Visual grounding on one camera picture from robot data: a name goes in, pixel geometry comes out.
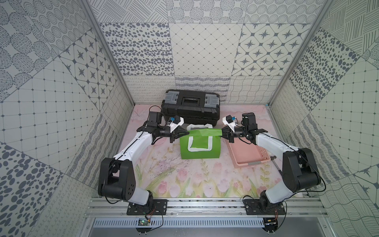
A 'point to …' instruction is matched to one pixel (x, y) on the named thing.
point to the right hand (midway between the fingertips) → (217, 133)
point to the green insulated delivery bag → (203, 142)
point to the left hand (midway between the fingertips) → (186, 129)
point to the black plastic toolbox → (195, 107)
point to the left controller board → (143, 221)
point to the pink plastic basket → (244, 153)
